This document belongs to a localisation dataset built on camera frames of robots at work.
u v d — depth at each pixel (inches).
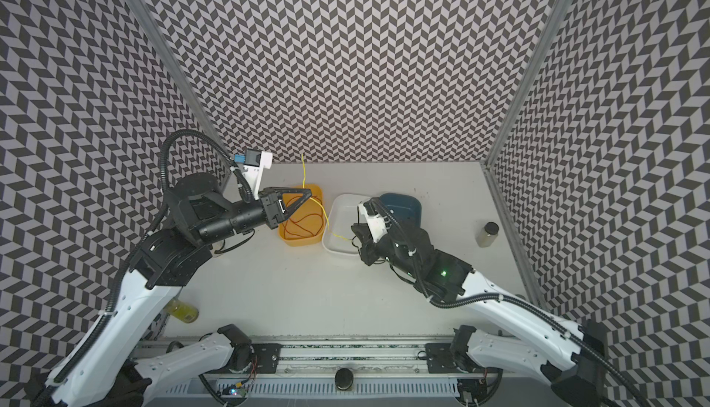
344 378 24.8
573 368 15.2
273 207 18.4
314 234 37.6
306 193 21.7
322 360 29.4
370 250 22.7
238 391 26.0
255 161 19.0
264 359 28.6
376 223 22.7
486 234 35.1
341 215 39.9
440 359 29.0
